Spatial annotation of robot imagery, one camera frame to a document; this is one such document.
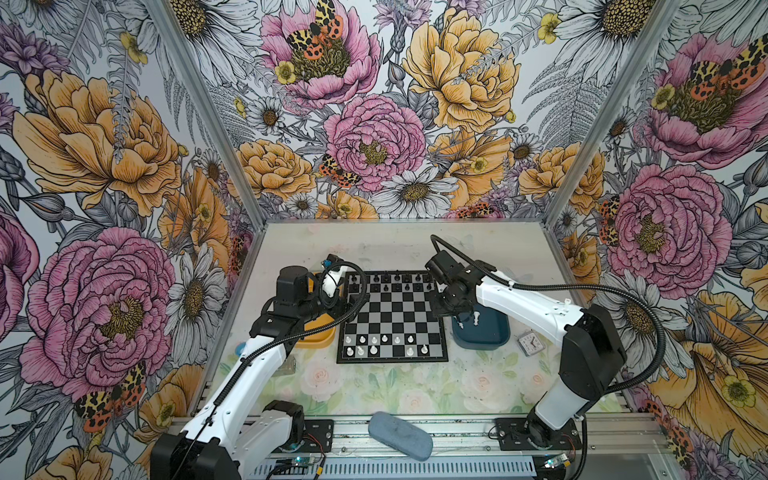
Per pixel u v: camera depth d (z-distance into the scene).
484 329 0.92
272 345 0.52
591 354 0.44
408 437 0.72
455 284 0.63
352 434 0.76
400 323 0.92
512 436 0.73
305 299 0.63
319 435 0.74
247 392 0.46
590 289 1.03
